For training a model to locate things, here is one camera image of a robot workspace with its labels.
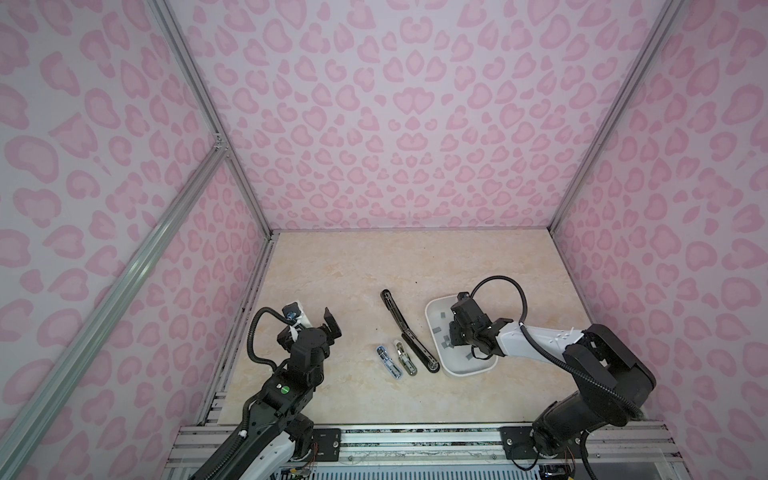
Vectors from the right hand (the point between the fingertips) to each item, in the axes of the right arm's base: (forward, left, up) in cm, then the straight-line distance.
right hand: (456, 328), depth 92 cm
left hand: (-4, +40, +17) cm, 43 cm away
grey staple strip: (+5, +4, -1) cm, 6 cm away
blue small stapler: (-12, +19, -1) cm, 23 cm away
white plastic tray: (-10, +2, 0) cm, 10 cm away
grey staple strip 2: (-5, +4, 0) cm, 6 cm away
